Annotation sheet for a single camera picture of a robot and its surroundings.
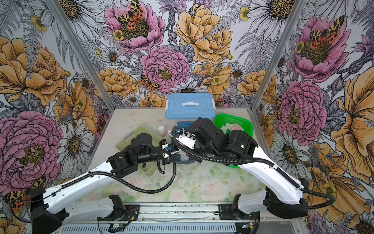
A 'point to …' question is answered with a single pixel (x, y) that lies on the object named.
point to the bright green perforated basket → (246, 124)
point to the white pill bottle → (162, 131)
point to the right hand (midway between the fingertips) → (190, 145)
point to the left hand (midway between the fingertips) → (181, 150)
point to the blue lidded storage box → (188, 107)
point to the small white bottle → (169, 132)
